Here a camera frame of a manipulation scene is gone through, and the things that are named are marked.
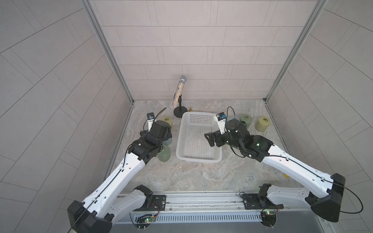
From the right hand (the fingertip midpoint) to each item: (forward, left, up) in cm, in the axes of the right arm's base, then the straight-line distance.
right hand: (210, 132), depth 72 cm
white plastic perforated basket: (+5, +10, -21) cm, 24 cm away
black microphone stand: (+32, +18, -18) cm, 41 cm away
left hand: (+6, +25, -1) cm, 26 cm away
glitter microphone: (+35, +13, +8) cm, 38 cm away
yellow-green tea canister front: (+20, +25, -12) cm, 35 cm away
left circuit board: (-32, +34, -20) cm, 51 cm away
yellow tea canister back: (+14, -37, -16) cm, 43 cm away
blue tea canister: (+8, +25, -20) cm, 33 cm away
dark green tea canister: (+18, -27, -14) cm, 36 cm away
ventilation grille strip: (-32, +7, -23) cm, 40 cm away
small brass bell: (+34, +9, -20) cm, 41 cm away
